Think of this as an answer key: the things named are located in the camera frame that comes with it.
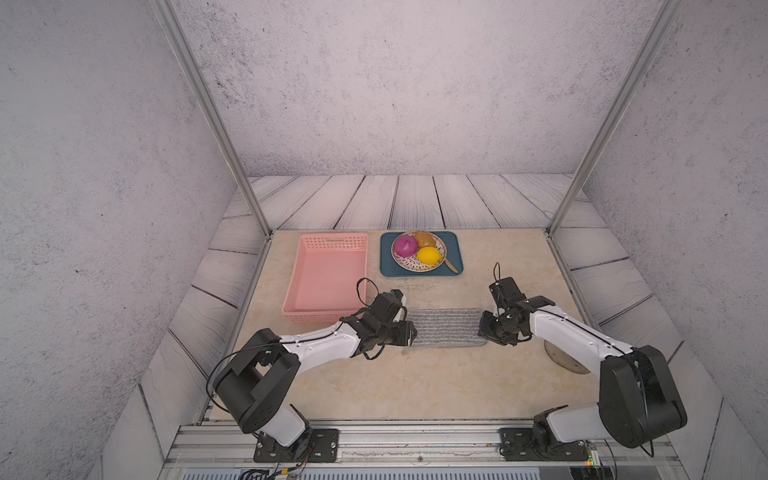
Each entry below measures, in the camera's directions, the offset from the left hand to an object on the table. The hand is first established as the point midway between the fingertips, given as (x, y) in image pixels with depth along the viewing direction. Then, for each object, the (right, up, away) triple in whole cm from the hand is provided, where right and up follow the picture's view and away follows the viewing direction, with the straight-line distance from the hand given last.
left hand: (416, 335), depth 86 cm
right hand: (+20, 0, +2) cm, 20 cm away
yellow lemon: (+6, +22, +22) cm, 32 cm away
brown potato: (+5, +28, +26) cm, 39 cm away
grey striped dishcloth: (+10, 0, +8) cm, 13 cm away
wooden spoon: (+14, +18, +23) cm, 33 cm away
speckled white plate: (0, +19, +24) cm, 31 cm away
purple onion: (-2, +26, +22) cm, 34 cm away
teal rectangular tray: (+16, +23, +28) cm, 39 cm away
